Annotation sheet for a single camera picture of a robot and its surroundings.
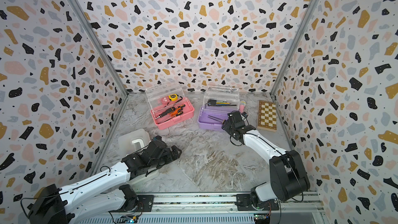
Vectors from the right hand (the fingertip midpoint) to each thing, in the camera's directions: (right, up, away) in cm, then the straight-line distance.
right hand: (227, 126), depth 91 cm
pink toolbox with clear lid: (-37, +13, +13) cm, 42 cm away
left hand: (-27, -13, -10) cm, 31 cm away
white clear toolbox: (-52, -7, -9) cm, 53 cm away
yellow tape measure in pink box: (-36, +18, +16) cm, 43 cm away
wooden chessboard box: (+29, +4, +15) cm, 33 cm away
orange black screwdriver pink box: (-36, +8, +19) cm, 42 cm away
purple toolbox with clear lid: (-5, +15, +15) cm, 22 cm away
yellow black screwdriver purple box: (-2, +2, +14) cm, 15 cm away
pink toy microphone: (+13, +12, +19) cm, 26 cm away
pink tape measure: (-41, +16, +15) cm, 46 cm away
